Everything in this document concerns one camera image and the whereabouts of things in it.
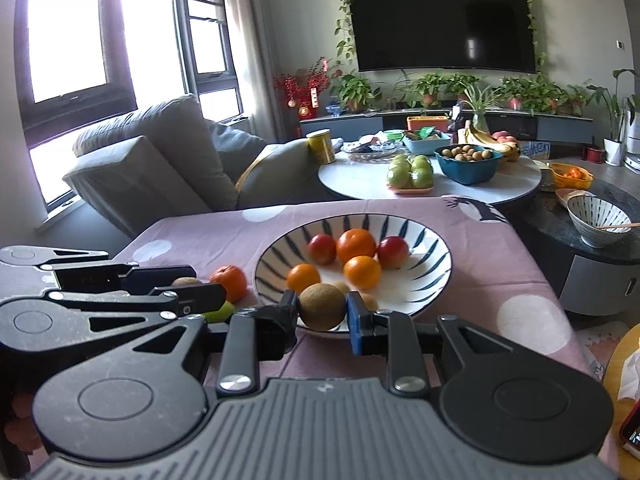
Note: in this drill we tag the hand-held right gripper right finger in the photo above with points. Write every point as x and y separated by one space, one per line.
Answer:
361 325

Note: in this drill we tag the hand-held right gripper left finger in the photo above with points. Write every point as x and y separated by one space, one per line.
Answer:
272 327

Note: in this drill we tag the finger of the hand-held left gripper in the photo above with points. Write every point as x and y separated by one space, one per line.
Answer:
165 274
205 297

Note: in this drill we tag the brown kiwi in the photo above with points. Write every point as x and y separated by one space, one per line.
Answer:
186 281
341 287
322 306
369 302

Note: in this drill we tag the green mango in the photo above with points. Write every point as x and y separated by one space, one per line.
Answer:
220 315

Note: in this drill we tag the large striped white bowl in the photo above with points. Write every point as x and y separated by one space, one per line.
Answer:
425 280

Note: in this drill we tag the red apple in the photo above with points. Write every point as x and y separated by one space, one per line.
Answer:
321 249
393 252

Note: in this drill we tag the large orange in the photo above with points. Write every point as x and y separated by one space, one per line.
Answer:
356 245

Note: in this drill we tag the mandarin orange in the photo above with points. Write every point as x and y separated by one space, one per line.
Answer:
229 282

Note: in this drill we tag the grey sofa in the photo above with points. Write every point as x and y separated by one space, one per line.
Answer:
145 165

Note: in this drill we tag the pink tray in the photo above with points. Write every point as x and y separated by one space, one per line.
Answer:
410 191

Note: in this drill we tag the grey throw pillow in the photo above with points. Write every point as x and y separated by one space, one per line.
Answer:
235 147

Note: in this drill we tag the round white coffee table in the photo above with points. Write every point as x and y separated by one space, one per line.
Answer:
355 180

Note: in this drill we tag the pink polka dot tablecloth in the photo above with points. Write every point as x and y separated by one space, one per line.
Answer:
500 270

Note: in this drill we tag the green apple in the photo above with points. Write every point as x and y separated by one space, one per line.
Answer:
421 162
398 177
398 161
422 177

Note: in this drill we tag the grey yellow-trimmed pillow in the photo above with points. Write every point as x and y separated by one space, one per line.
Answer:
285 165

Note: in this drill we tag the glass dish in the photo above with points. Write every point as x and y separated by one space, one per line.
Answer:
375 152

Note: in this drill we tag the yellow can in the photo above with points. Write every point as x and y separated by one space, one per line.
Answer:
321 146

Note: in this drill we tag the blue bowl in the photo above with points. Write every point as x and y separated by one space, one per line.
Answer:
467 170

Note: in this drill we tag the teal snack container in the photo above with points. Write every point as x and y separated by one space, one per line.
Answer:
425 146

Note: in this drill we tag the green lidded container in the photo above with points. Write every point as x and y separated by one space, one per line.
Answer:
393 135

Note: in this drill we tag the pile of brown nuts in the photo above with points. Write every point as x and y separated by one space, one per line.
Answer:
467 152

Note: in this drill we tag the dark marble round table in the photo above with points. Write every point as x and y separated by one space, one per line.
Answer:
545 220

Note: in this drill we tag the orange box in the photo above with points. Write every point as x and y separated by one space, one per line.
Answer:
427 122

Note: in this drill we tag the blue porcelain ornament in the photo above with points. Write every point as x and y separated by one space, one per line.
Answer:
333 110

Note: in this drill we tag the bunch of bananas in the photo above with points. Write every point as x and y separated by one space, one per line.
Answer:
480 137

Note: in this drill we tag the red flower decoration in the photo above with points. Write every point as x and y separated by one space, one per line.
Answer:
300 87

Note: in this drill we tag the green potted plant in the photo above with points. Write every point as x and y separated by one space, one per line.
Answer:
532 92
577 97
460 84
355 91
427 87

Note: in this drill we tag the red peaches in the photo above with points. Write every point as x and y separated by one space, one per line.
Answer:
505 136

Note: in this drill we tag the patterned rug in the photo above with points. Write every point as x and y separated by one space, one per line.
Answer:
597 350

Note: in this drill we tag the narrow dark-framed window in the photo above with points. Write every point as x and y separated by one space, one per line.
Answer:
180 35

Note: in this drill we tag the beige curtain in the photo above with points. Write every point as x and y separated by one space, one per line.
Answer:
255 50

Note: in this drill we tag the beige dish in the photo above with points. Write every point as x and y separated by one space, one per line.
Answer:
567 197

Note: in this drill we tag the large dark-framed window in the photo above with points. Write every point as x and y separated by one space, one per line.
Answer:
122 35

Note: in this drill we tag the blue box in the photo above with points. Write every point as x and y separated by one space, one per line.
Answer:
535 150

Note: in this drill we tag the spider plant in glass vase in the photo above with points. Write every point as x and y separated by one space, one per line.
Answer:
479 107

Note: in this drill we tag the orange bowl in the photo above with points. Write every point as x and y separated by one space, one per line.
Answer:
570 182

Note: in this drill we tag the small striped bowl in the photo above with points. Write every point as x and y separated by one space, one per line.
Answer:
595 225

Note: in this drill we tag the yellow round stool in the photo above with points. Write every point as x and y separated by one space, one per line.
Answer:
612 410

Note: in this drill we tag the white tissue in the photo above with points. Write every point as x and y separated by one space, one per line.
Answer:
631 370

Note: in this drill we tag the wooden spoon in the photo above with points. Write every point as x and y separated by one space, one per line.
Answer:
625 226

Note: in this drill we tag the grey television cabinet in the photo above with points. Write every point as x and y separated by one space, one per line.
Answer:
565 130

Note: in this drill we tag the smartphone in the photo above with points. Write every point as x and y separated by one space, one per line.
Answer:
631 430

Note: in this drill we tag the small red pot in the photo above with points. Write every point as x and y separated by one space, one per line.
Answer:
595 154

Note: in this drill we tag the tall plant in white pot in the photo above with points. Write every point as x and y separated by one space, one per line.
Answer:
612 152

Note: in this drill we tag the white device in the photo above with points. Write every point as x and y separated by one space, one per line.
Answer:
632 162

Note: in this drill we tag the white air purifier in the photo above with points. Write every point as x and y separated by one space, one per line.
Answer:
634 132

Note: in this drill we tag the black wall television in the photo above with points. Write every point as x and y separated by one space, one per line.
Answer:
440 20

